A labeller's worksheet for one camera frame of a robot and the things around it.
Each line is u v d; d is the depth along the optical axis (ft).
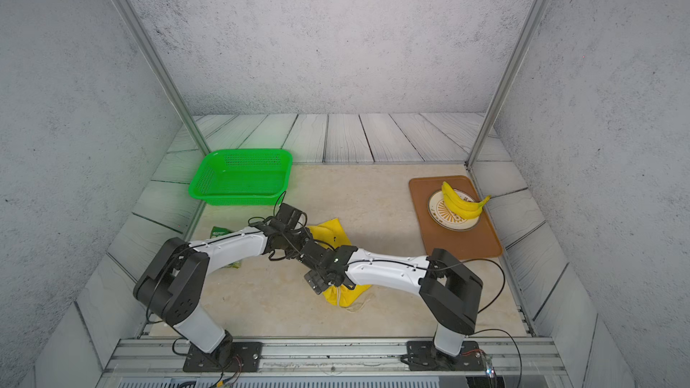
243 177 4.02
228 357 2.23
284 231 2.42
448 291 1.44
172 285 1.50
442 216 3.34
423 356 2.40
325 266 2.02
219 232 3.24
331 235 3.15
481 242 3.19
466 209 3.23
